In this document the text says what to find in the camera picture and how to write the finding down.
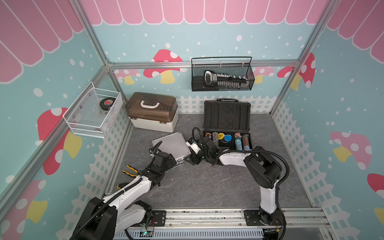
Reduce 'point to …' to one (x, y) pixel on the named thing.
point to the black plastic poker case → (227, 121)
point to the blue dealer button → (228, 137)
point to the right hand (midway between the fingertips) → (187, 155)
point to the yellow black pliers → (133, 169)
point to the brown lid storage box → (153, 111)
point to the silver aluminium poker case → (175, 144)
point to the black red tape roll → (106, 103)
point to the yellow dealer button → (221, 136)
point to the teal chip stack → (238, 141)
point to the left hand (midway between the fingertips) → (168, 162)
